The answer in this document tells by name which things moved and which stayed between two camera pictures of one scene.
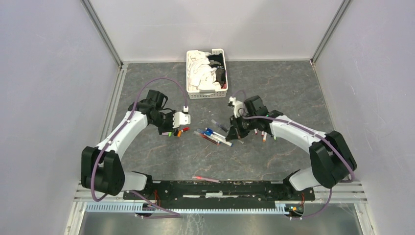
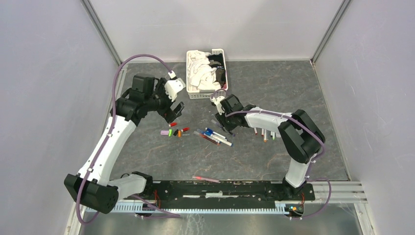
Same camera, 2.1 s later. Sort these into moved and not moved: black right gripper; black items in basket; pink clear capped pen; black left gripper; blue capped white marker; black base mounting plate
Moved: black left gripper; black right gripper
Not moved: black items in basket; black base mounting plate; pink clear capped pen; blue capped white marker
